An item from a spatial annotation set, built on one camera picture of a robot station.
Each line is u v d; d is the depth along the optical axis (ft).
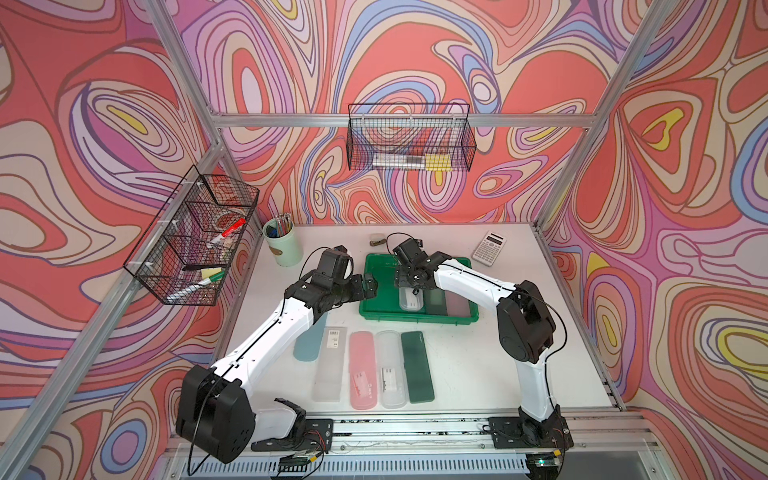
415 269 2.33
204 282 2.34
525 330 1.68
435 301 3.14
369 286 2.41
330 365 2.80
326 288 1.98
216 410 1.30
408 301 2.91
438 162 2.98
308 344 2.95
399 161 2.68
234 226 2.49
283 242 3.25
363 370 2.70
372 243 3.77
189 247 2.52
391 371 2.70
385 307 3.08
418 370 2.73
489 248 3.65
